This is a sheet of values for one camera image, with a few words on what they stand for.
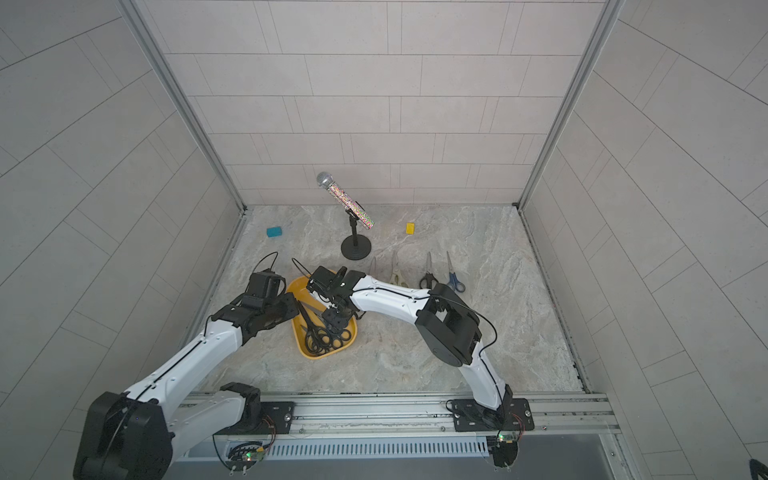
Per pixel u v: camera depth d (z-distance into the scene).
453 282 0.96
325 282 0.67
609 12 0.71
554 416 0.72
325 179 0.84
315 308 0.86
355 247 1.04
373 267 0.99
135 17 0.71
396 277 0.96
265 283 0.64
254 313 0.60
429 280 0.96
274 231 1.08
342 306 0.61
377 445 0.68
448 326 0.49
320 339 0.81
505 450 0.68
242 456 0.65
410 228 1.08
